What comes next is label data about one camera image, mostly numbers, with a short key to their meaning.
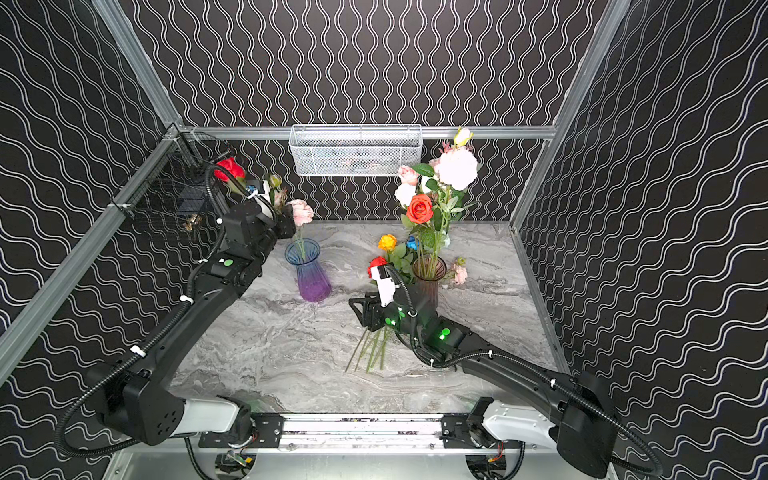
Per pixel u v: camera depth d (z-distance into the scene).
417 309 0.53
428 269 0.84
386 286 0.64
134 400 0.39
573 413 0.40
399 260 1.04
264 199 0.61
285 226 0.68
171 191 0.92
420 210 0.63
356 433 0.75
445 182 0.56
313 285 1.03
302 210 0.79
